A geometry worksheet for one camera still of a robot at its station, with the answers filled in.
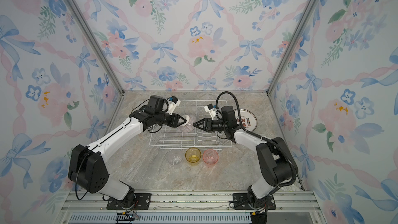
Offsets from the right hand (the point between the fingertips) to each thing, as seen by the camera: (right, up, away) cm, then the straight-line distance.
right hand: (195, 125), depth 82 cm
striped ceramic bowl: (-4, 0, -1) cm, 4 cm away
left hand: (-7, +4, 0) cm, 8 cm away
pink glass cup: (+8, -18, +5) cm, 21 cm away
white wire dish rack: (-5, -8, +15) cm, 18 cm away
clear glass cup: (-12, -19, +6) cm, 23 cm away
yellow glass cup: (-2, -18, +6) cm, 19 cm away
